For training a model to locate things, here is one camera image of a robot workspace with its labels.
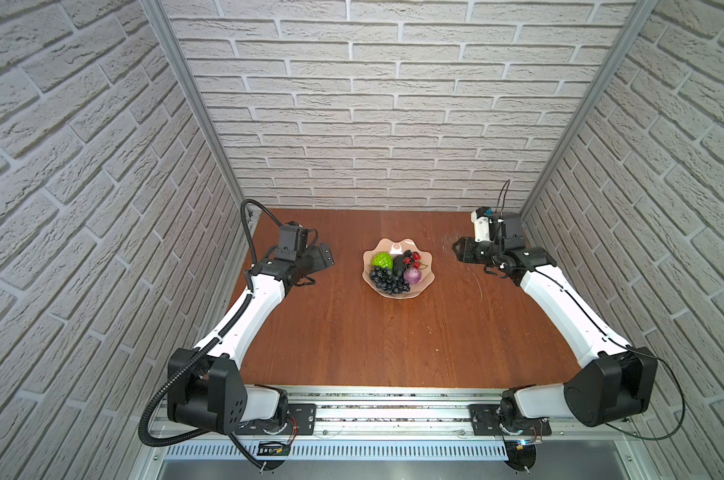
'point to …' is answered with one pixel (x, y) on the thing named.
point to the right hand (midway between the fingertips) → (459, 238)
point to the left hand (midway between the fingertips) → (315, 251)
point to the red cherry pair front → (416, 264)
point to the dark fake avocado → (398, 265)
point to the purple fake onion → (412, 275)
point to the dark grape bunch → (385, 279)
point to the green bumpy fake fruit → (383, 260)
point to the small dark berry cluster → (408, 253)
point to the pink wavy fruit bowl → (394, 248)
